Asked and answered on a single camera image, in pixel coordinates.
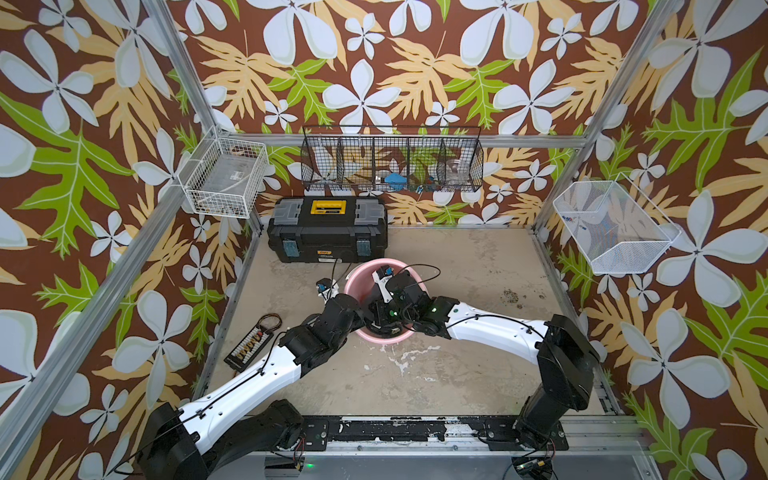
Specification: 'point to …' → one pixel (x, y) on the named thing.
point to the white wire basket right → (613, 226)
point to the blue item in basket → (396, 180)
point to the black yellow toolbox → (328, 229)
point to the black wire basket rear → (386, 157)
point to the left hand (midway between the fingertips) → (363, 303)
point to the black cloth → (388, 329)
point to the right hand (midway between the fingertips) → (366, 306)
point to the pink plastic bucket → (362, 285)
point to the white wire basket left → (224, 176)
